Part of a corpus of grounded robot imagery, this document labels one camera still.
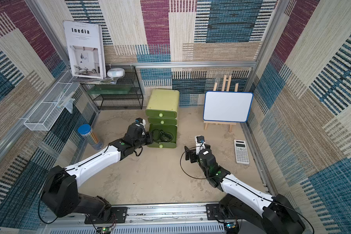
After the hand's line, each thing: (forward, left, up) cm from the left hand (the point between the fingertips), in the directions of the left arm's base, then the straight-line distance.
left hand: (153, 134), depth 86 cm
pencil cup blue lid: (+1, +38, +3) cm, 38 cm away
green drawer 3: (+13, -9, -11) cm, 19 cm away
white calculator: (-5, -54, -15) cm, 56 cm away
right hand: (-6, -23, -1) cm, 23 cm away
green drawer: (+13, -4, +4) cm, 14 cm away
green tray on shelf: (+37, +34, +5) cm, 51 cm away
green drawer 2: (+13, -5, -3) cm, 14 cm away
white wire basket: (-2, +50, +18) cm, 54 cm away
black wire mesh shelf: (+26, +19, +9) cm, 33 cm away
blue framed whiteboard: (+18, -46, +4) cm, 49 cm away
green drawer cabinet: (+17, -5, +5) cm, 18 cm away
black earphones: (+7, -6, -13) cm, 16 cm away
